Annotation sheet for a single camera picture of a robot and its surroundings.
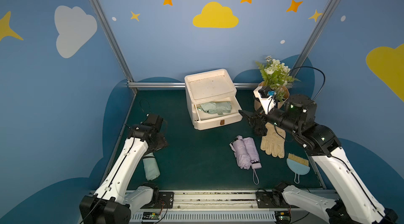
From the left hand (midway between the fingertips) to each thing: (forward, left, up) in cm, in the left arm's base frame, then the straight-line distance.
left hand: (154, 145), depth 76 cm
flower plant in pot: (+39, -65, +13) cm, 77 cm away
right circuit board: (-26, -63, -17) cm, 70 cm away
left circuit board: (-27, -1, -16) cm, 32 cm away
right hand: (+8, -43, +26) cm, 51 cm away
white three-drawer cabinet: (+25, -28, +8) cm, 38 cm away
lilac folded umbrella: (+1, -45, -10) cm, 47 cm away
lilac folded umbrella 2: (+3, -52, -12) cm, 54 cm away
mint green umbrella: (-6, +3, -13) cm, 14 cm away
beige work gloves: (+9, -66, -14) cm, 68 cm away
